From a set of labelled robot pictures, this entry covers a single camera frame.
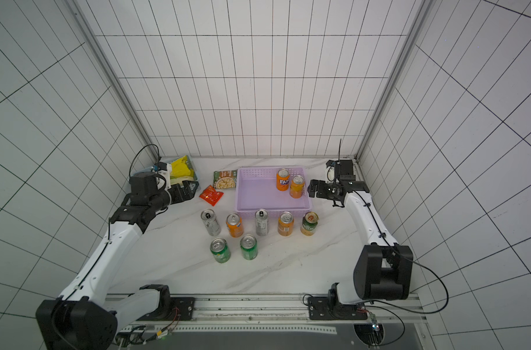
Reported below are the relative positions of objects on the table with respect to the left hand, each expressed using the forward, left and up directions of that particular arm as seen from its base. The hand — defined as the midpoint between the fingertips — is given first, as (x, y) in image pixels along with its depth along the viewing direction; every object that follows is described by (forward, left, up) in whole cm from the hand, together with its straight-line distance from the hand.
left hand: (186, 190), depth 80 cm
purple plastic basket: (+15, -25, -21) cm, 36 cm away
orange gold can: (+11, -44, -12) cm, 47 cm away
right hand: (+5, -49, -5) cm, 49 cm away
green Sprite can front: (-19, -14, -11) cm, 26 cm away
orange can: (-8, -17, -11) cm, 22 cm away
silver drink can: (-8, -28, -9) cm, 31 cm away
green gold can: (-8, -47, -11) cm, 49 cm away
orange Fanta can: (+15, -37, -12) cm, 42 cm away
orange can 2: (-8, -38, -11) cm, 40 cm away
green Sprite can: (-17, -24, -11) cm, 32 cm away
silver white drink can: (-8, -9, -10) cm, 16 cm away
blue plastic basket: (+38, +27, -24) cm, 53 cm away
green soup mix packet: (+22, -8, -21) cm, 31 cm away
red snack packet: (+11, -3, -20) cm, 23 cm away
